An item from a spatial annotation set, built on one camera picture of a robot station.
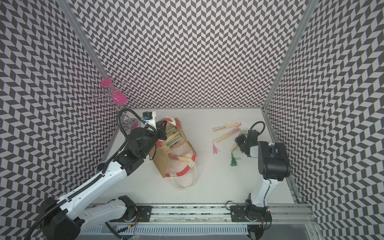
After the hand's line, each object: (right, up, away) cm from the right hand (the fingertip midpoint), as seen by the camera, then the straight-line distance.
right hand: (236, 139), depth 101 cm
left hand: (-41, +12, -29) cm, 52 cm away
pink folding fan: (-15, -6, -5) cm, 17 cm away
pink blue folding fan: (-39, 0, -10) cm, 40 cm away
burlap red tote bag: (-40, -8, -14) cm, 43 cm away
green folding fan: (-4, -11, -10) cm, 15 cm away
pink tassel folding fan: (-13, +7, +2) cm, 15 cm away
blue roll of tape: (-76, -11, -26) cm, 81 cm away
